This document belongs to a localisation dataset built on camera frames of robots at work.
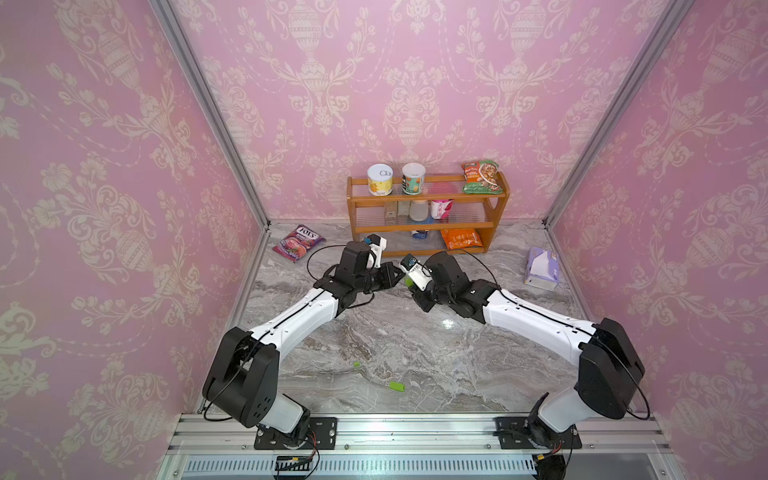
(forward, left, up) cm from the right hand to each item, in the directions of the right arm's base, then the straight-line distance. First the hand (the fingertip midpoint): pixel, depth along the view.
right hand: (413, 283), depth 84 cm
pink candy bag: (+27, +41, -12) cm, 50 cm away
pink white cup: (+25, -11, +4) cm, 28 cm away
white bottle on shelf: (+27, -4, +2) cm, 28 cm away
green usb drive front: (-23, +6, -16) cm, 29 cm away
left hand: (+1, +2, +3) cm, 3 cm away
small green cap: (-16, +17, -16) cm, 29 cm away
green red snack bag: (+25, -22, +16) cm, 37 cm away
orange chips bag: (+27, -19, -12) cm, 35 cm away
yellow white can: (+24, +8, +18) cm, 31 cm away
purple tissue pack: (+11, -45, -13) cm, 48 cm away
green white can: (+24, -2, +18) cm, 30 cm away
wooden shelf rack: (+27, +6, +1) cm, 27 cm away
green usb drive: (-5, +2, +8) cm, 9 cm away
